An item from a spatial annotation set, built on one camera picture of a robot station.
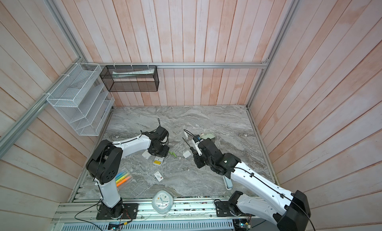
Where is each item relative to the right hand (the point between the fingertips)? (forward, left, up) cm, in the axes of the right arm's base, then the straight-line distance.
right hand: (196, 154), depth 78 cm
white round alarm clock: (-21, +17, -12) cm, 30 cm away
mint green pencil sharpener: (+19, -8, -10) cm, 23 cm away
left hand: (+6, +21, -14) cm, 26 cm away
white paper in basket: (+42, +48, +21) cm, 67 cm away
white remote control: (+6, +31, -13) cm, 34 cm away
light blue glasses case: (-11, -18, -10) cm, 23 cm away
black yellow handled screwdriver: (0, 0, +2) cm, 2 cm away
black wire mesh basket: (+53, +47, +11) cm, 71 cm away
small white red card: (-8, +21, -13) cm, 26 cm away
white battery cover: (+8, +5, -16) cm, 18 cm away
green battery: (+7, +15, -13) cm, 22 cm away
